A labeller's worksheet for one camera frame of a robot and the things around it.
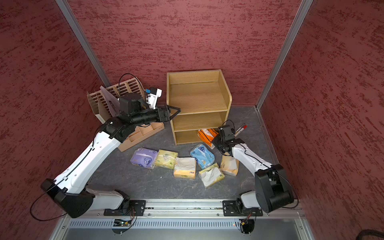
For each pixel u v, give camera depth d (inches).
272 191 16.6
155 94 23.1
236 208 26.3
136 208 29.0
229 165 32.8
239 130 41.1
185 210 29.8
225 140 27.2
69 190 15.1
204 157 35.0
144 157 33.5
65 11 28.4
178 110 24.3
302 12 28.7
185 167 32.0
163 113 22.6
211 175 29.7
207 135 36.6
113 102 39.1
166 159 33.5
